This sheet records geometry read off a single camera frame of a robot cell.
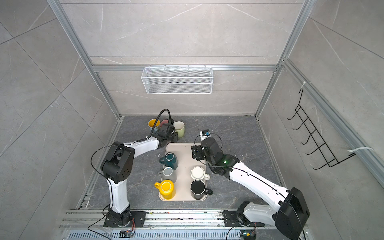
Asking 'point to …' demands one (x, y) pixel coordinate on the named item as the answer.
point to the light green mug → (179, 126)
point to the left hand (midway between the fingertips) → (175, 131)
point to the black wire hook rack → (307, 125)
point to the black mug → (198, 189)
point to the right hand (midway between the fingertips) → (197, 145)
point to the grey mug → (168, 173)
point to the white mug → (198, 173)
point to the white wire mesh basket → (177, 80)
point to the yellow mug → (166, 189)
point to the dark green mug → (170, 160)
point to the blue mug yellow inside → (157, 128)
